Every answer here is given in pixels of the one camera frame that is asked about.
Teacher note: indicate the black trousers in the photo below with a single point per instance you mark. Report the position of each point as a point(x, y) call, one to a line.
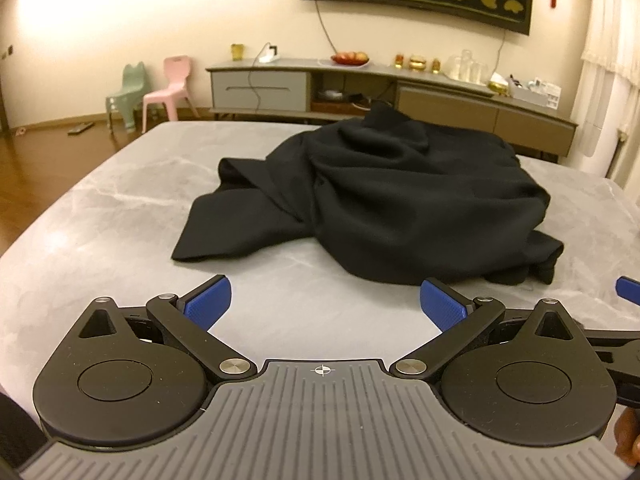
point(391, 199)

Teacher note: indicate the pink plastic child chair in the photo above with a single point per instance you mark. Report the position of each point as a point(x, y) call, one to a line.
point(177, 70)

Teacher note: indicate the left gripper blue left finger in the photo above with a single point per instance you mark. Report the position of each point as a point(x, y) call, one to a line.
point(185, 321)

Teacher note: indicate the person's right hand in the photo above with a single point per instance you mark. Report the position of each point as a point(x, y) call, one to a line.
point(627, 437)

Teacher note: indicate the red fruit plate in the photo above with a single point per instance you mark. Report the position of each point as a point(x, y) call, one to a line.
point(350, 58)

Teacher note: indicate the green plastic child chair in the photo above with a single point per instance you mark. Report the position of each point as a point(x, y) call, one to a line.
point(135, 85)

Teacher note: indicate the long grey TV cabinet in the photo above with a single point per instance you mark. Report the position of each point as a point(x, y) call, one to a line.
point(305, 89)

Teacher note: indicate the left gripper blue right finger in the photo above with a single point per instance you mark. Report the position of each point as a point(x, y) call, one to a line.
point(464, 325)

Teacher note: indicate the white curtain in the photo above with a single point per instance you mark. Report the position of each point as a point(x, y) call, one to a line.
point(606, 106)

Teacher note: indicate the remote control on floor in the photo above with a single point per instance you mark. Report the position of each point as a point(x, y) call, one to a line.
point(76, 130)

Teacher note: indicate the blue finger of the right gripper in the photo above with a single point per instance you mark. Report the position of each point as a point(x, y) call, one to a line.
point(628, 289)

